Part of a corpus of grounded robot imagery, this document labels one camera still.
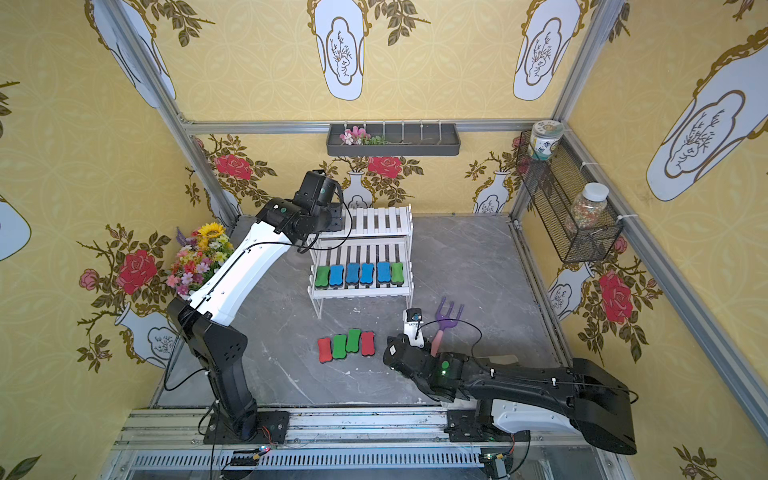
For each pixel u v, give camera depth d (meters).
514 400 0.50
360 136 0.88
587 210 0.65
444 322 0.72
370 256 0.93
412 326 0.69
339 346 0.87
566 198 0.87
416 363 0.58
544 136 0.85
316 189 0.58
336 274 0.88
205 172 1.04
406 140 0.92
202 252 0.90
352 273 0.88
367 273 0.88
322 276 0.86
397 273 0.86
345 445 0.72
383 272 0.88
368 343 0.89
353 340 0.88
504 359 0.84
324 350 0.85
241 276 0.49
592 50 0.78
